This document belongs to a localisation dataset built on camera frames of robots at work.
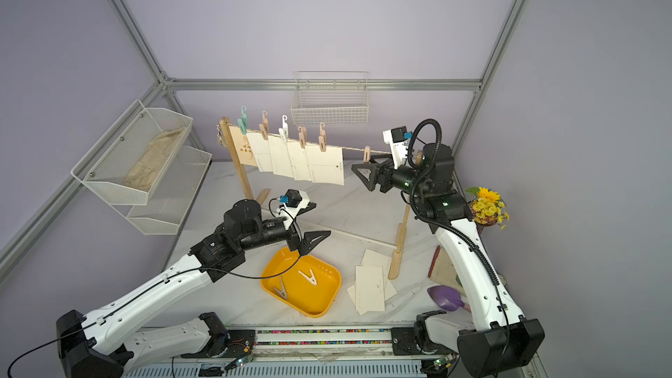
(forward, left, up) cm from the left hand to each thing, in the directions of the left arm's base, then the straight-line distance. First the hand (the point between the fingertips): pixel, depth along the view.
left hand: (318, 221), depth 67 cm
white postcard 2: (+3, -17, -30) cm, 34 cm away
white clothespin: (-5, +4, -28) cm, 28 cm away
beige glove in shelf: (+16, +53, +1) cm, 55 cm away
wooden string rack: (+3, -25, -29) cm, 38 cm away
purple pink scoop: (-11, -39, -27) cm, 49 cm away
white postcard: (-10, -15, -28) cm, 33 cm away
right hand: (+11, -12, +9) cm, 18 cm away
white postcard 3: (-9, -21, -29) cm, 37 cm away
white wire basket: (+61, -1, -2) cm, 61 cm away
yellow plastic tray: (-6, +7, -29) cm, 30 cm away
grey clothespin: (-9, +13, -28) cm, 32 cm away
